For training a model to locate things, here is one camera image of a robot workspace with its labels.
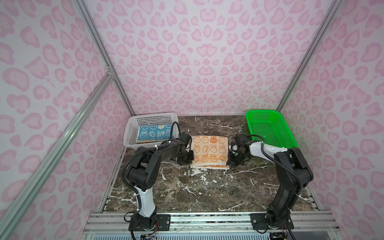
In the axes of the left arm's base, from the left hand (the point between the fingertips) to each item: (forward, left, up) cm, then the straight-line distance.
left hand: (193, 159), depth 94 cm
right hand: (-2, -21, +1) cm, 21 cm away
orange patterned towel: (+5, -11, -1) cm, 12 cm away
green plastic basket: (+26, -59, -1) cm, 64 cm away
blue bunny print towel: (+22, +25, +1) cm, 33 cm away
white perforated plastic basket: (+21, +43, +5) cm, 48 cm away
